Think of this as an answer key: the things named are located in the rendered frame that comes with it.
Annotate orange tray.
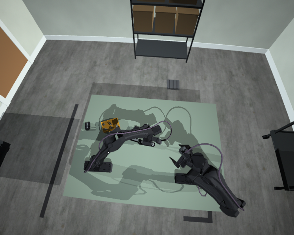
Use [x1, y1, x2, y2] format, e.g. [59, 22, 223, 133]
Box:
[101, 118, 120, 133]

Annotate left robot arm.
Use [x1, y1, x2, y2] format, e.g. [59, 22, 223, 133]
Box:
[84, 124, 162, 172]

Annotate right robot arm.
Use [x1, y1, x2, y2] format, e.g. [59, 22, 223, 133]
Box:
[176, 152, 246, 218]

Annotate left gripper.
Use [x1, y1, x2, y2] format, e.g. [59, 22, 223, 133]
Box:
[142, 137, 162, 146]

